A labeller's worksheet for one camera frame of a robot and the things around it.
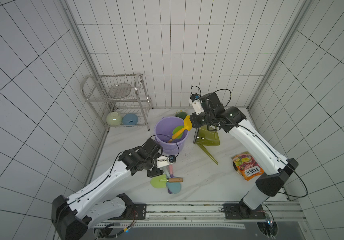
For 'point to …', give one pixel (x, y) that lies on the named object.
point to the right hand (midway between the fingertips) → (185, 118)
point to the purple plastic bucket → (163, 129)
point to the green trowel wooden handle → (160, 181)
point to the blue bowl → (130, 119)
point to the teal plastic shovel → (174, 187)
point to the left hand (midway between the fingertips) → (155, 167)
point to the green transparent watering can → (204, 137)
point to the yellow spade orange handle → (187, 126)
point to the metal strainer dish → (119, 91)
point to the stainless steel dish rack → (95, 91)
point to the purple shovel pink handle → (170, 167)
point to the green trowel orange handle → (176, 129)
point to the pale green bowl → (114, 118)
